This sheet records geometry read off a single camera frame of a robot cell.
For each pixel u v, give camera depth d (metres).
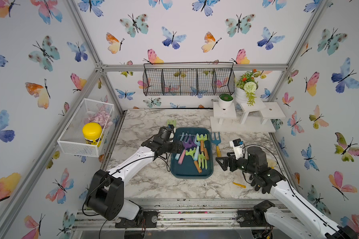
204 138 1.02
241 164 0.66
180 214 0.77
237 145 0.68
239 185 0.84
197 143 1.01
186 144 1.01
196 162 0.91
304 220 0.45
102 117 0.69
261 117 1.00
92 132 0.63
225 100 0.96
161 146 0.65
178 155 0.94
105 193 0.42
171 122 1.14
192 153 0.95
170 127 0.77
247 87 0.81
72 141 0.62
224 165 0.69
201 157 0.93
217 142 1.03
